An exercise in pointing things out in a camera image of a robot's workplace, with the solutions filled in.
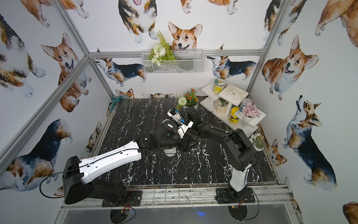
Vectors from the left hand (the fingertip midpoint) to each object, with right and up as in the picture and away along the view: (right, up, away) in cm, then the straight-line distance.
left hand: (195, 136), depth 70 cm
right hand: (-13, +8, +17) cm, 23 cm away
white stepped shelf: (+27, +23, +23) cm, 42 cm away
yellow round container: (+28, +8, +29) cm, 41 cm away
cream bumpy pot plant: (+22, +17, +38) cm, 47 cm away
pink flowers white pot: (+31, +12, +10) cm, 35 cm away
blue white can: (+31, +18, +16) cm, 39 cm away
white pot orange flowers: (-3, +21, +32) cm, 38 cm away
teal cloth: (-67, +21, +51) cm, 87 cm away
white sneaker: (-14, -12, +14) cm, 23 cm away
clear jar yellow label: (+18, +31, +28) cm, 46 cm away
